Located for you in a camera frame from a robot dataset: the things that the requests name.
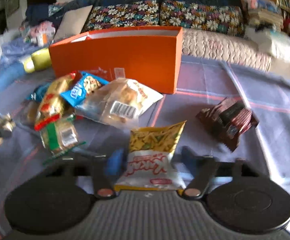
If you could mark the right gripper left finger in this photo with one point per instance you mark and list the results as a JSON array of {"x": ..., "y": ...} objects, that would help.
[{"x": 103, "y": 171}]

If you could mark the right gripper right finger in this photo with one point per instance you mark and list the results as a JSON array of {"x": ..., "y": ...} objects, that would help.
[{"x": 207, "y": 173}]

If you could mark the yellow white chips packet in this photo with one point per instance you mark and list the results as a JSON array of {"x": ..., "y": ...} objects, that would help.
[{"x": 149, "y": 165}]

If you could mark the clear bread roll packet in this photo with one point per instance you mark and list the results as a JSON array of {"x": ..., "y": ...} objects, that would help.
[{"x": 120, "y": 103}]

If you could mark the yellow red rice cracker packet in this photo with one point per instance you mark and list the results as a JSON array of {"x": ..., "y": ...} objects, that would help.
[{"x": 52, "y": 106}]

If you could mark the green white snack packet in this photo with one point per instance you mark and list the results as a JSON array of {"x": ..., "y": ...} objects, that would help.
[{"x": 60, "y": 137}]

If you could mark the dark red snack packet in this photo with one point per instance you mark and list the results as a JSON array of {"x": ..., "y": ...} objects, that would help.
[{"x": 227, "y": 121}]

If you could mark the blue cookie packet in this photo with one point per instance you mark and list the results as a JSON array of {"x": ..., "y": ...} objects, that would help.
[{"x": 86, "y": 85}]

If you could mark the yellow green mug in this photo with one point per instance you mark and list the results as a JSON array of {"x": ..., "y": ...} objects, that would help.
[{"x": 38, "y": 61}]

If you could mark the orange cardboard box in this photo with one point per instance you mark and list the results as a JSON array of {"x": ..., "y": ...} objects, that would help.
[{"x": 149, "y": 54}]

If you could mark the quilted beige sofa cover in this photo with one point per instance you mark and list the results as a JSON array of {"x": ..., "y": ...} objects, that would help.
[{"x": 216, "y": 46}]

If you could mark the blue striped blanket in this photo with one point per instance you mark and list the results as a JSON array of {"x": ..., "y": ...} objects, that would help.
[{"x": 11, "y": 66}]

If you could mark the pink plastic bag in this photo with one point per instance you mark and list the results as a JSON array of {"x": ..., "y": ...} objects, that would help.
[{"x": 32, "y": 33}]

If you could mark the beige plain pillow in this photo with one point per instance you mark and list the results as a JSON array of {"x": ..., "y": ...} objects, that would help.
[{"x": 72, "y": 23}]

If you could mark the right floral cushion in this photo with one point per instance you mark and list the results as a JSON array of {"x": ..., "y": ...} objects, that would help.
[{"x": 227, "y": 20}]

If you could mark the floral cushion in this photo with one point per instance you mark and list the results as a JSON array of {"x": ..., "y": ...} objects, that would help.
[
  {"x": 227, "y": 20},
  {"x": 123, "y": 15}
]

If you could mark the left floral cushion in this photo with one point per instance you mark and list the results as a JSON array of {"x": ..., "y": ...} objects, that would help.
[{"x": 123, "y": 15}]

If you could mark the stack of books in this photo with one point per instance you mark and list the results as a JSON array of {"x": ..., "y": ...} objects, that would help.
[{"x": 264, "y": 12}]

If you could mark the small framed wall picture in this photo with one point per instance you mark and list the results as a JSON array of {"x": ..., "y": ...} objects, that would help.
[{"x": 11, "y": 7}]

